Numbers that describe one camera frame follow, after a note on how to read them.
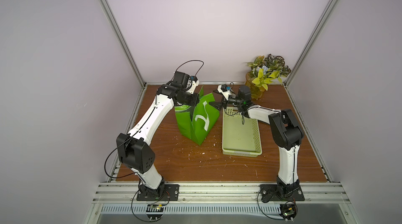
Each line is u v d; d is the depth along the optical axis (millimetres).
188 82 665
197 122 798
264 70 924
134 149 432
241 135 922
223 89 784
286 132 542
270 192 724
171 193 732
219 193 743
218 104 826
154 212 719
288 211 696
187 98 682
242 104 784
